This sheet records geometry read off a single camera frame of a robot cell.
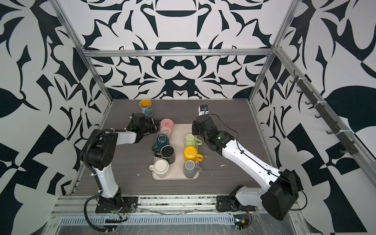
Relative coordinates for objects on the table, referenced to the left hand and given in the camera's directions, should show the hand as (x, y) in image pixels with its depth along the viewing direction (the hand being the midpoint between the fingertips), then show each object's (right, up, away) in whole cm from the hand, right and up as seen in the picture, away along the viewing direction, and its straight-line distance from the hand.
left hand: (163, 114), depth 96 cm
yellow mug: (+17, -21, -14) cm, 31 cm away
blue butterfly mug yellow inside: (-13, +5, +6) cm, 15 cm away
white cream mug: (+1, -28, -16) cm, 33 cm away
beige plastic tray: (+9, -32, -10) cm, 35 cm away
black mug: (+4, -21, -12) cm, 25 cm away
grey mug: (+17, -29, -20) cm, 39 cm away
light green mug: (+17, -15, -9) cm, 24 cm away
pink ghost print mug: (+3, -8, -6) cm, 10 cm away
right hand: (+20, -3, -18) cm, 28 cm away
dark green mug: (+1, -15, -11) cm, 18 cm away
